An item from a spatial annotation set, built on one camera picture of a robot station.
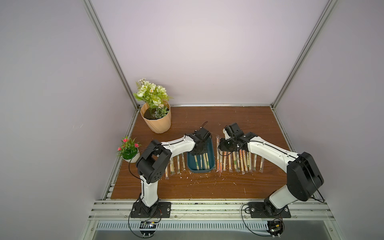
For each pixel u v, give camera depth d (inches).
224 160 35.4
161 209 28.9
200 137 29.1
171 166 34.6
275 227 27.8
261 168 34.4
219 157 36.1
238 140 25.4
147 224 28.1
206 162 35.3
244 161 35.4
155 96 33.8
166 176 33.4
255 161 35.4
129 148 32.8
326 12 28.5
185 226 27.4
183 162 35.3
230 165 35.0
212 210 29.2
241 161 35.4
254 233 26.4
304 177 17.0
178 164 35.3
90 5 27.6
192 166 34.4
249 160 35.4
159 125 37.3
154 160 19.8
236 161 35.4
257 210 28.1
